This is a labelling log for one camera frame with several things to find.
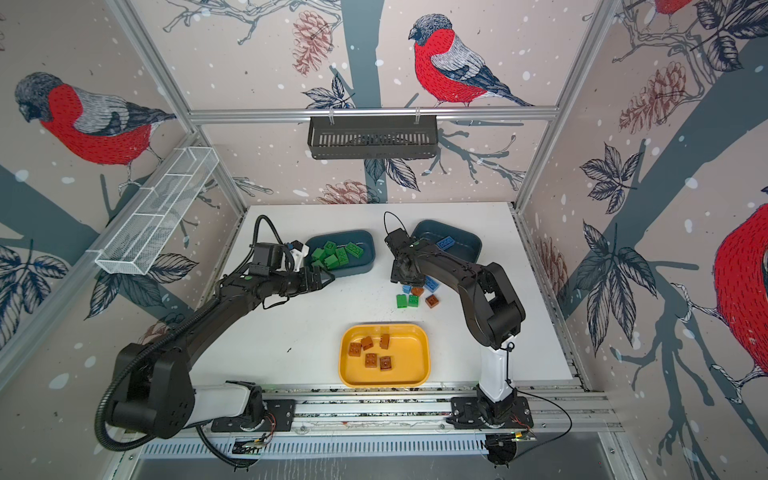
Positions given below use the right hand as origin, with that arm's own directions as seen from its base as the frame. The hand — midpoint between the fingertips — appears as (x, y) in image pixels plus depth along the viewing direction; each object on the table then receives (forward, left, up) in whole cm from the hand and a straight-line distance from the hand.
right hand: (401, 281), depth 95 cm
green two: (+10, +22, 0) cm, 24 cm away
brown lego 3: (-25, +7, -2) cm, 26 cm away
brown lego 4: (-20, +9, -2) cm, 22 cm away
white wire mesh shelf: (-10, +65, +30) cm, 72 cm away
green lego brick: (+9, +25, 0) cm, 27 cm away
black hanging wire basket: (+44, +20, +26) cm, 55 cm away
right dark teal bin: (+17, -24, -2) cm, 29 cm away
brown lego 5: (-25, +4, -3) cm, 25 cm away
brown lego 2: (-19, +4, -3) cm, 20 cm away
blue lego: (+18, -16, -2) cm, 24 cm away
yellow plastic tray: (-23, +4, -4) cm, 23 cm away
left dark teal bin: (+8, +14, -2) cm, 17 cm away
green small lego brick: (-6, -4, -2) cm, 7 cm away
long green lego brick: (+14, +18, -1) cm, 22 cm away
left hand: (-7, +22, +12) cm, 26 cm away
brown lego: (-22, +13, -2) cm, 25 cm away
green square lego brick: (-5, 0, -4) cm, 6 cm away
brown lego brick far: (-6, -10, -2) cm, 12 cm away
